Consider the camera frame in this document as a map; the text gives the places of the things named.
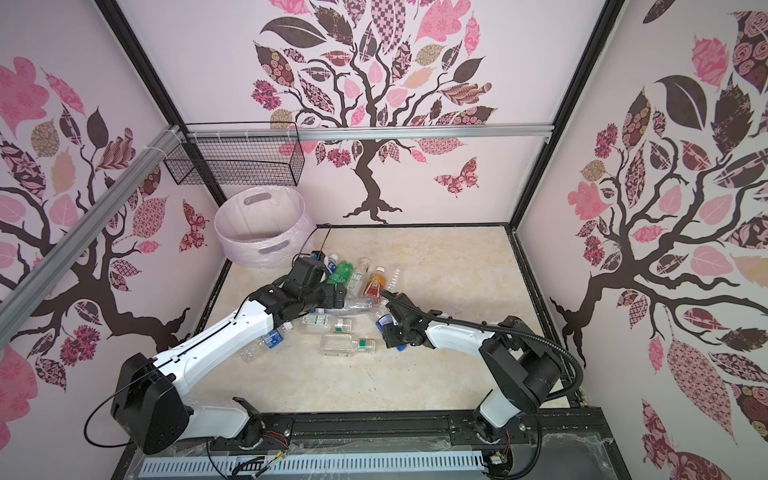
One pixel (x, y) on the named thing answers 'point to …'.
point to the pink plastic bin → (264, 227)
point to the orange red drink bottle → (375, 284)
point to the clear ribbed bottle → (392, 285)
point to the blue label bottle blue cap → (386, 320)
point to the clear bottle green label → (359, 282)
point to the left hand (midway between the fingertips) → (332, 294)
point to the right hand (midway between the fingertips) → (390, 330)
